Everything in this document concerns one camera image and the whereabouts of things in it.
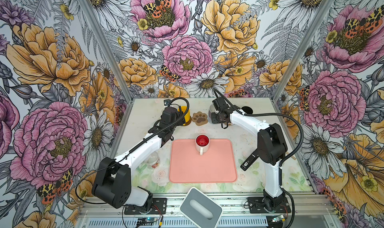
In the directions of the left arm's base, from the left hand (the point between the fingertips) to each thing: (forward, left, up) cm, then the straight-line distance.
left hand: (176, 117), depth 87 cm
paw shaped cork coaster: (+13, -14, -18) cm, 26 cm away
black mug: (+12, -46, -7) cm, 48 cm away
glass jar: (-18, +14, -18) cm, 29 cm away
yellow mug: (+11, -6, -14) cm, 19 cm away
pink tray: (-20, -23, -22) cm, 37 cm away
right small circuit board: (-47, -49, -18) cm, 70 cm away
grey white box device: (-43, -13, -17) cm, 48 cm away
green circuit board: (-46, +12, -19) cm, 51 cm away
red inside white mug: (-8, -15, -16) cm, 23 cm away
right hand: (+4, -25, -10) cm, 27 cm away
